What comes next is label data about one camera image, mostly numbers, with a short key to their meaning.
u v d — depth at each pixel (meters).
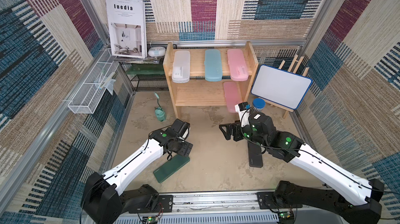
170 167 0.84
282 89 0.93
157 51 0.86
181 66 0.69
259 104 0.86
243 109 0.59
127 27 0.78
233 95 0.87
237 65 0.69
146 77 1.16
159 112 0.97
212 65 0.70
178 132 0.63
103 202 0.39
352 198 0.40
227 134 0.60
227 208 0.73
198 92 0.90
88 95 0.93
